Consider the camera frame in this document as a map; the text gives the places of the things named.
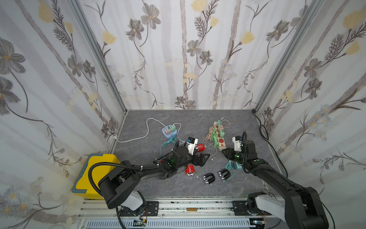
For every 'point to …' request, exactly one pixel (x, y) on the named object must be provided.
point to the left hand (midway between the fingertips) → (205, 152)
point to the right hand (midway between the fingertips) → (225, 149)
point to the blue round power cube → (169, 131)
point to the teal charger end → (236, 166)
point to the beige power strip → (221, 140)
